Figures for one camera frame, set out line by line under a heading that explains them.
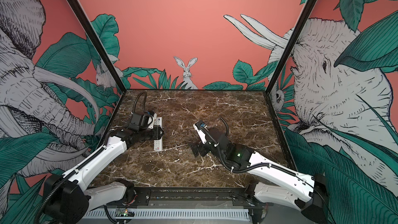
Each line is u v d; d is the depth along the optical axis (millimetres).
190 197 749
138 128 625
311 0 744
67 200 382
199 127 592
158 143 803
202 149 614
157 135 731
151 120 678
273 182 462
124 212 700
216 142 491
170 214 701
